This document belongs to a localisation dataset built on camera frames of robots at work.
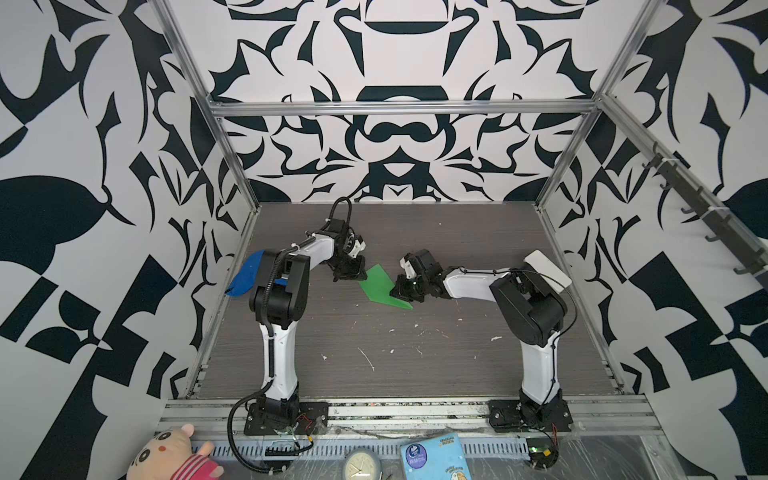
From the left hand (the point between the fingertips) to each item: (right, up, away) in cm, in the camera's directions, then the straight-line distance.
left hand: (364, 271), depth 99 cm
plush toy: (-38, -34, -36) cm, 62 cm away
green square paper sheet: (+5, -4, -1) cm, 6 cm away
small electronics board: (+44, -39, -28) cm, 65 cm away
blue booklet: (+18, -35, -34) cm, 53 cm away
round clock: (+2, -37, -34) cm, 51 cm away
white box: (+56, +3, -5) cm, 57 cm away
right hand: (+9, -6, -4) cm, 11 cm away
